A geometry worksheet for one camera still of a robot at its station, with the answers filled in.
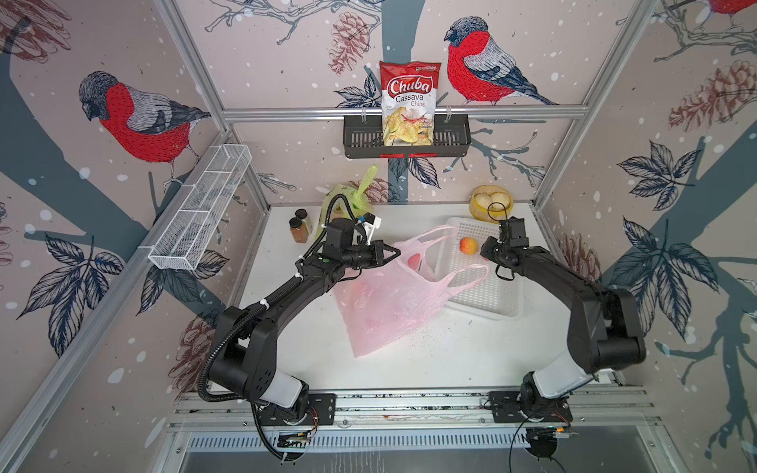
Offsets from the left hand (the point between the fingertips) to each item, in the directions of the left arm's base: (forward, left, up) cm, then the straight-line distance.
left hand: (404, 249), depth 79 cm
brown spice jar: (+20, +37, -16) cm, 45 cm away
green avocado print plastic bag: (+23, +14, -6) cm, 28 cm away
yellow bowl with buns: (+37, -38, -20) cm, 57 cm away
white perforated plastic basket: (-3, -29, -23) cm, 38 cm away
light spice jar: (+25, +36, -13) cm, 46 cm away
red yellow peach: (+14, -24, -17) cm, 33 cm away
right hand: (+11, -28, -12) cm, 32 cm away
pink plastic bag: (-10, +4, -15) cm, 18 cm away
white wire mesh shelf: (+4, +55, +7) cm, 56 cm away
